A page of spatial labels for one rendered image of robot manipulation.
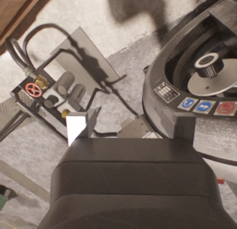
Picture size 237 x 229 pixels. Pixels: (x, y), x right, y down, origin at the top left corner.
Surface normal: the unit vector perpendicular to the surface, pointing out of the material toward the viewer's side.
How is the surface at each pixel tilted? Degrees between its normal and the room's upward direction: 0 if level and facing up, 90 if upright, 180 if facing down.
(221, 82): 90
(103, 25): 0
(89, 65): 0
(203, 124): 77
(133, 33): 0
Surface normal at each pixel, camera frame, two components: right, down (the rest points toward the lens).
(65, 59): -0.14, 0.62
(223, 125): -0.73, -0.44
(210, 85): -0.60, -0.67
